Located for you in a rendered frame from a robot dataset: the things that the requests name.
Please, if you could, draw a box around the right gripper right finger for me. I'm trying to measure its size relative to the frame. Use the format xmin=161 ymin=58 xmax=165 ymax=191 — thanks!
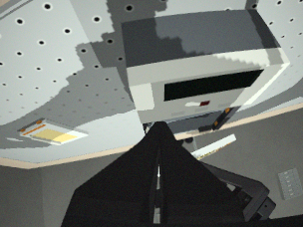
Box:
xmin=159 ymin=121 xmax=244 ymax=224

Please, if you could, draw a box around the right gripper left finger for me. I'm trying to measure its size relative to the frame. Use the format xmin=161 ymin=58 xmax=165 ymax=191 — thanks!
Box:
xmin=67 ymin=121 xmax=160 ymax=224

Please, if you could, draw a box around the grey perforated base plate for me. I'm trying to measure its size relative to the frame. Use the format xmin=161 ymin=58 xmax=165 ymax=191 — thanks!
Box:
xmin=0 ymin=0 xmax=303 ymax=164

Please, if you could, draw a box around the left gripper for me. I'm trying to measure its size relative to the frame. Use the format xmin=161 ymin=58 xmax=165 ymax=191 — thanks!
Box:
xmin=199 ymin=161 xmax=276 ymax=221

